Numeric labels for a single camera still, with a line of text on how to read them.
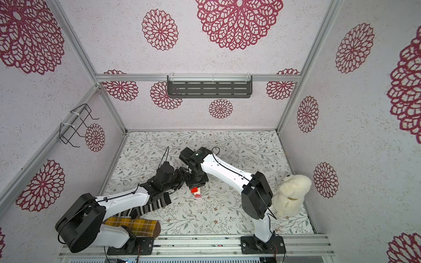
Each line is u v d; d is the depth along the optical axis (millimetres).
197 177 678
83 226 422
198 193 807
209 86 941
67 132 730
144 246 735
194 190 794
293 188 711
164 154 1086
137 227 790
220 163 538
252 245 743
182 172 772
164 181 662
